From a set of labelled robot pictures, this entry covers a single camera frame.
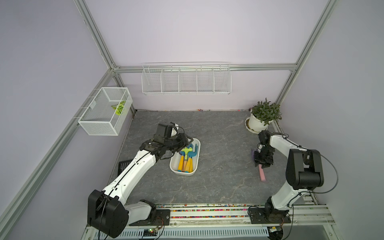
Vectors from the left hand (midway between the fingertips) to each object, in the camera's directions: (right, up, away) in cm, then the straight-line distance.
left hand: (191, 142), depth 76 cm
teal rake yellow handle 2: (-2, -15, +10) cm, 19 cm away
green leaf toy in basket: (-40, +19, +4) cm, 44 cm away
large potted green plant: (+43, +15, +17) cm, 49 cm away
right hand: (+40, -15, +14) cm, 45 cm away
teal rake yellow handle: (-7, -14, +12) cm, 19 cm away
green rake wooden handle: (-5, -15, +11) cm, 19 cm away
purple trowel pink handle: (+41, -19, +10) cm, 46 cm away
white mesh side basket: (-48, +16, +6) cm, 51 cm away
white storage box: (-12, -14, +17) cm, 25 cm away
